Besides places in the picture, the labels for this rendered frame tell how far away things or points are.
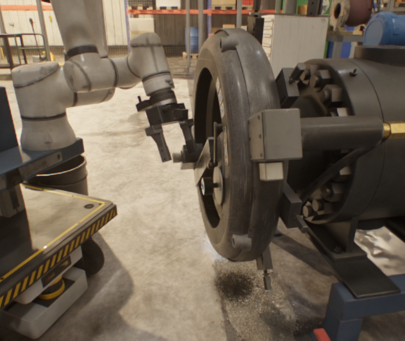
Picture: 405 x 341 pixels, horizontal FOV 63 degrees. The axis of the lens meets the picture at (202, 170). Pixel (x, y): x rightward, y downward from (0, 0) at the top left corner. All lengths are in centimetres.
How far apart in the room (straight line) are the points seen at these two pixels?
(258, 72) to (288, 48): 408
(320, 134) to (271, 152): 12
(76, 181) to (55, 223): 42
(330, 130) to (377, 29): 85
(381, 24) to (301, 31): 346
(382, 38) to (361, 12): 381
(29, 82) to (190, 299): 97
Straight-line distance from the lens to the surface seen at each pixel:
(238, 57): 89
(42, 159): 123
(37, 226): 135
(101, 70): 100
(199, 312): 135
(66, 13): 104
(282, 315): 137
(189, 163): 124
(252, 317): 134
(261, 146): 69
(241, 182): 80
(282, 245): 171
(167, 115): 93
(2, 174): 114
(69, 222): 133
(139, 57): 98
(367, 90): 108
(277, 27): 486
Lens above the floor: 98
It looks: 23 degrees down
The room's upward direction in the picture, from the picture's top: straight up
